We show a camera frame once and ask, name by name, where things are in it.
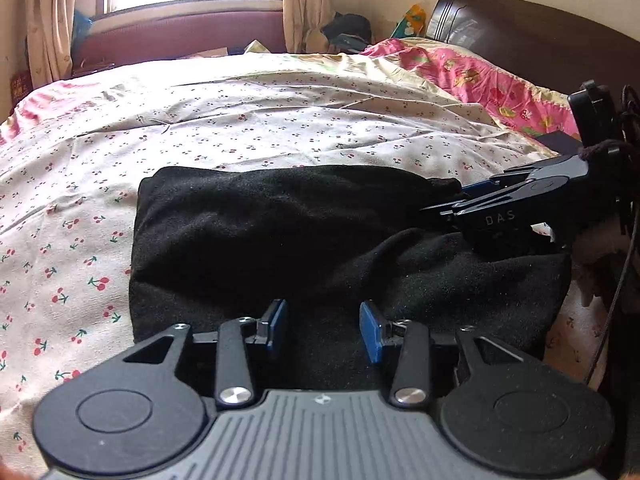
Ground pink fruit print quilt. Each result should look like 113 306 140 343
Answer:
357 37 581 141

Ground dark clothes pile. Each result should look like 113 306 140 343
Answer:
320 12 373 53

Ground colourful printed bag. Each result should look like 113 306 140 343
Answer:
390 4 426 40

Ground dark wooden headboard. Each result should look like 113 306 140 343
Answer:
425 0 640 116

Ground cherry print bed sheet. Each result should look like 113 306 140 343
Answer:
0 52 608 461

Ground maroon padded window bench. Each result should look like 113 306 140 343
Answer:
75 10 288 68

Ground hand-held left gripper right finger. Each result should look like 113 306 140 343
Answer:
359 300 548 408

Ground black pants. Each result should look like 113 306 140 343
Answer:
127 164 573 391

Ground blue plastic bag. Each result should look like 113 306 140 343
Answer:
71 10 93 46

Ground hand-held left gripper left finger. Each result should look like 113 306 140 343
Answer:
120 299 290 408

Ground dark flat box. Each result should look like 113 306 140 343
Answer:
535 130 581 157

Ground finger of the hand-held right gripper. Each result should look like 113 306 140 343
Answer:
419 176 571 226
457 155 583 198

